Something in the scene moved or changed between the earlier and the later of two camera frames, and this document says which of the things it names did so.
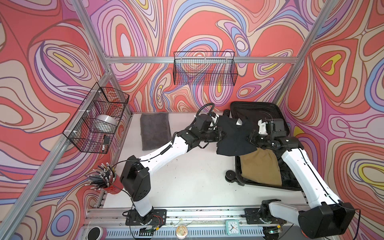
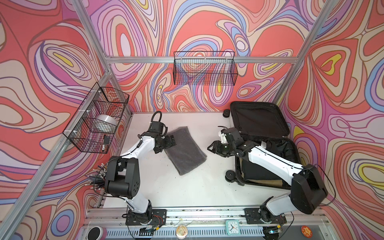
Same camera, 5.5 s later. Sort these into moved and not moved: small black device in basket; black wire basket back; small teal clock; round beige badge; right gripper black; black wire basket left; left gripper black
Moved: right gripper black; left gripper black
Not moved: black wire basket back; round beige badge; small black device in basket; small teal clock; black wire basket left
